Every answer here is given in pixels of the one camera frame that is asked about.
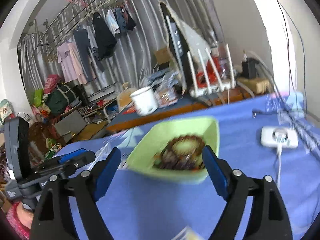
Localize purple crystal bead bracelet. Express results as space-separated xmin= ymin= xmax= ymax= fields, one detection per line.
xmin=153 ymin=149 xmax=205 ymax=171

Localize brown wooden bead bracelet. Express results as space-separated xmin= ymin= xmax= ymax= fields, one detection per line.
xmin=162 ymin=134 xmax=206 ymax=165

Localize light green plastic basket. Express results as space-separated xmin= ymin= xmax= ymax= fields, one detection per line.
xmin=126 ymin=116 xmax=220 ymax=184

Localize person's left hand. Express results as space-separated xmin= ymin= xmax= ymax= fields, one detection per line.
xmin=7 ymin=202 xmax=34 ymax=240

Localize dark green duffel bag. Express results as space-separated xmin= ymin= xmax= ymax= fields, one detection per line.
xmin=45 ymin=85 xmax=77 ymax=115

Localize blue topped wooden desk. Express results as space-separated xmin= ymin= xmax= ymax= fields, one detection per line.
xmin=106 ymin=87 xmax=251 ymax=134

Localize pink bag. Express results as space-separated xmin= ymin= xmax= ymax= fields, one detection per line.
xmin=43 ymin=74 xmax=60 ymax=94

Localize blue patterned table cloth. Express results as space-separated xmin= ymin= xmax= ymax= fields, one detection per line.
xmin=59 ymin=96 xmax=319 ymax=239

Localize white power bank device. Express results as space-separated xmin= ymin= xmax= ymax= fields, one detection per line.
xmin=260 ymin=126 xmax=299 ymax=149

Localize beige printed tote bag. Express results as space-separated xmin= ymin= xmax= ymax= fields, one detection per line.
xmin=117 ymin=82 xmax=137 ymax=112

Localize pink t-shirt hanging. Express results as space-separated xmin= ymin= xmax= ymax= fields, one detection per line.
xmin=57 ymin=43 xmax=79 ymax=82

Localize white enamel mug red star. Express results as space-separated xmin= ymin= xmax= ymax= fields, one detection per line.
xmin=130 ymin=86 xmax=158 ymax=116

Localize black shirt hanging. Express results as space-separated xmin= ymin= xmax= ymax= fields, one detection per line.
xmin=92 ymin=12 xmax=117 ymax=60

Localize blue jeans hanging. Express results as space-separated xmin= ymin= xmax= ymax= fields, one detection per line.
xmin=72 ymin=28 xmax=105 ymax=82

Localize cardboard box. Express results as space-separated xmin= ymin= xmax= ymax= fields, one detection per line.
xmin=154 ymin=47 xmax=172 ymax=65

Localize light blue shirt hanging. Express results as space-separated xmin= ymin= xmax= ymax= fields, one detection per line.
xmin=105 ymin=9 xmax=120 ymax=36

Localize white wifi router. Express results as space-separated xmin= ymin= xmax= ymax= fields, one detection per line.
xmin=187 ymin=44 xmax=236 ymax=98

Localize black power adapter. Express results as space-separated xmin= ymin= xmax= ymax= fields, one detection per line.
xmin=241 ymin=57 xmax=259 ymax=79

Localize metal drying rack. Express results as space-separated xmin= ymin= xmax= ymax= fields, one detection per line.
xmin=34 ymin=0 xmax=116 ymax=55

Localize monitor under dotted cover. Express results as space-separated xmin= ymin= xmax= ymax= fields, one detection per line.
xmin=159 ymin=1 xmax=209 ymax=93

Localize silver grey curtain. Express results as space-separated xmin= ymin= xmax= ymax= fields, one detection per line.
xmin=18 ymin=0 xmax=225 ymax=102

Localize black cable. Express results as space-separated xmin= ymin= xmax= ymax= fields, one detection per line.
xmin=252 ymin=57 xmax=320 ymax=156

